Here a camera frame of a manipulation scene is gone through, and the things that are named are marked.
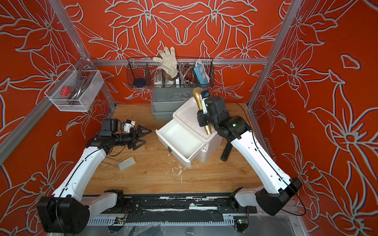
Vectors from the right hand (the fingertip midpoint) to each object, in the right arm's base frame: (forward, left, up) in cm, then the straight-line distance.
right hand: (197, 111), depth 68 cm
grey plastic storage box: (+24, +20, -16) cm, 36 cm away
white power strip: (+33, +25, -5) cm, 42 cm away
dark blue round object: (+37, +40, -10) cm, 55 cm away
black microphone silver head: (-5, -19, -32) cm, 38 cm away
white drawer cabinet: (-2, +8, -19) cm, 20 cm away
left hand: (-6, +25, -12) cm, 29 cm away
